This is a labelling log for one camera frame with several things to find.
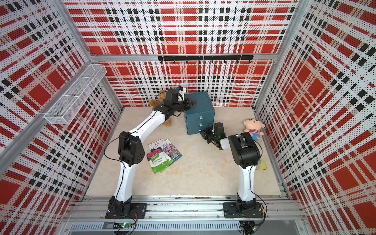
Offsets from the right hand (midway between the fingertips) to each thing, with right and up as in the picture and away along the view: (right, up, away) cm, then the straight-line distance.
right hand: (200, 129), depth 101 cm
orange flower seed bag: (-30, -12, -5) cm, 32 cm away
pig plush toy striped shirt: (+37, +2, -1) cm, 37 cm away
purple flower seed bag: (-21, -12, -5) cm, 25 cm away
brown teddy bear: (-30, +25, +12) cm, 41 cm away
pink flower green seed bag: (-27, -19, -10) cm, 35 cm away
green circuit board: (-37, -45, -31) cm, 66 cm away
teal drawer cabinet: (+1, +10, -10) cm, 14 cm away
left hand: (-1, +17, -10) cm, 20 cm away
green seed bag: (-20, -18, -10) cm, 29 cm away
